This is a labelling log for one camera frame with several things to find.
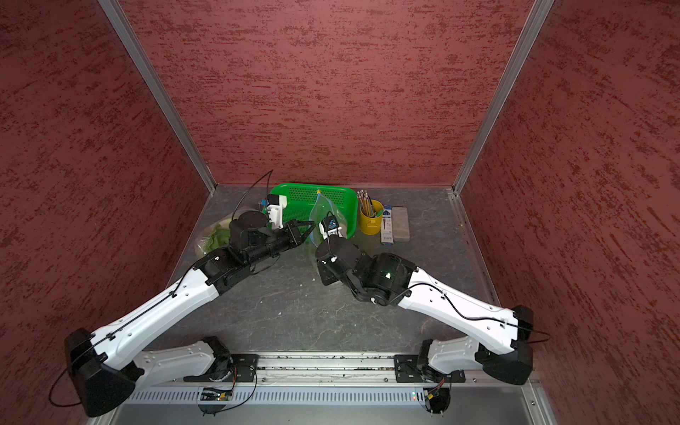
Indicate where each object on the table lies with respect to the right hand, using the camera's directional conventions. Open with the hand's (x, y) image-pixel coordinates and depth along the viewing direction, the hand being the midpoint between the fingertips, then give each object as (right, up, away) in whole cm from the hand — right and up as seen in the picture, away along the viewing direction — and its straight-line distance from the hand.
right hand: (326, 262), depth 67 cm
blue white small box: (+22, +7, +39) cm, 45 cm away
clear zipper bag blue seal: (-41, +6, +21) cm, 46 cm away
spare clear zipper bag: (-2, +15, +14) cm, 21 cm away
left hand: (-3, +8, +3) cm, 9 cm away
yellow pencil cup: (+15, +8, +31) cm, 35 cm away
